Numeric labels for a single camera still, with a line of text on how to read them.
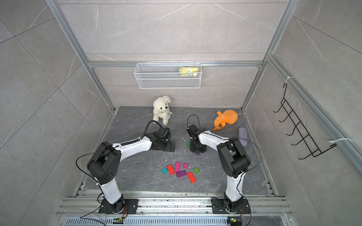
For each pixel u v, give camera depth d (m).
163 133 0.74
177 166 0.88
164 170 0.86
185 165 0.88
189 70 0.84
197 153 0.93
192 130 0.78
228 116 1.05
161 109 0.98
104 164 0.48
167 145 0.84
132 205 0.73
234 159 0.50
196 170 0.86
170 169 0.86
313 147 0.60
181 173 0.84
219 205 0.73
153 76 1.01
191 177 0.84
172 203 0.75
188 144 0.98
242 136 1.01
